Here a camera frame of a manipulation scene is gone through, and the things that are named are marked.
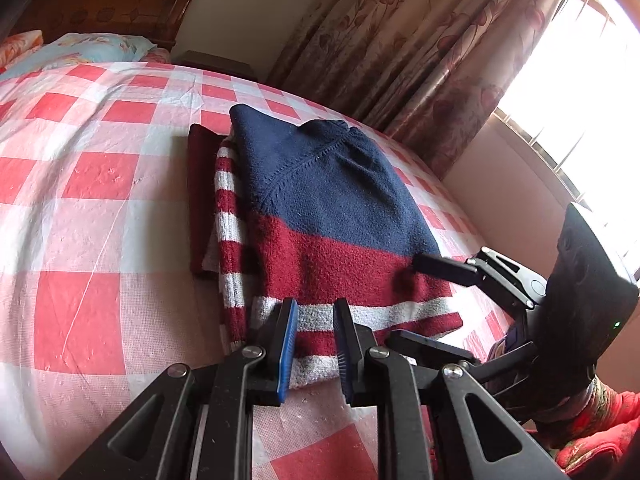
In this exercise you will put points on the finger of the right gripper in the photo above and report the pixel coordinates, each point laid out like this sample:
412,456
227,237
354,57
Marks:
427,352
446,269

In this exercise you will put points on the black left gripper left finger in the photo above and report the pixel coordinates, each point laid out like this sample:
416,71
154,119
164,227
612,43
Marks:
197,423

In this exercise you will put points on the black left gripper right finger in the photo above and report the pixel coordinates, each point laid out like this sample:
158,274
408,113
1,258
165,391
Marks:
435,424

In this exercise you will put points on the red white navy striped sweater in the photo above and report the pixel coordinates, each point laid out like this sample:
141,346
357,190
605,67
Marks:
313,212

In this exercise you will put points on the red floral sleeve forearm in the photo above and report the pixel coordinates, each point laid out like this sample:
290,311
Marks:
589,434

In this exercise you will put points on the window with metal bars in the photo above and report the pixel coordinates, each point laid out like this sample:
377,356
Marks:
576,103

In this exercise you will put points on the pink floral curtain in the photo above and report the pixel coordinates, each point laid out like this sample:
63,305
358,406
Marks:
428,73

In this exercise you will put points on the dark wooden nightstand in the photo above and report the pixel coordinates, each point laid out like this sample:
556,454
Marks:
217,64

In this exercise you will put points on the light blue floral pillow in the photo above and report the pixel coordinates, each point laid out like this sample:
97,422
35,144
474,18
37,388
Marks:
75,48

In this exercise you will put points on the dark wooden headboard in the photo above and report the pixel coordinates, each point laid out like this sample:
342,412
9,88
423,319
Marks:
156,20

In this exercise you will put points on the orange floral pillow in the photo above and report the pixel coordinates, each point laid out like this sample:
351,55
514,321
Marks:
17,46

